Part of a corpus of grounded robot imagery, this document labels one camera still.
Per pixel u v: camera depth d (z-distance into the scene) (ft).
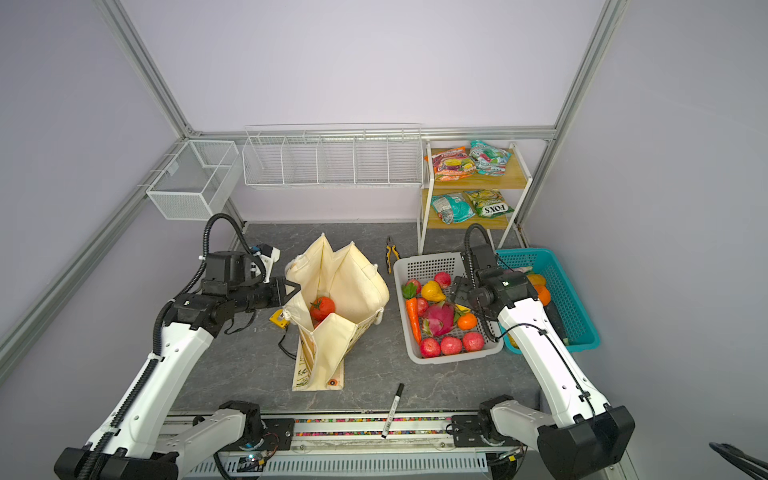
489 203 3.31
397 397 2.58
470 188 3.54
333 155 3.25
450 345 2.71
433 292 3.10
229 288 1.81
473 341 2.73
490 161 2.86
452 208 3.25
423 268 3.25
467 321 2.86
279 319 3.00
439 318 2.78
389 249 3.67
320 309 2.91
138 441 1.25
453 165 2.78
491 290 1.64
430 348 2.71
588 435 1.20
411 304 2.91
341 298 3.08
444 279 3.24
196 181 3.25
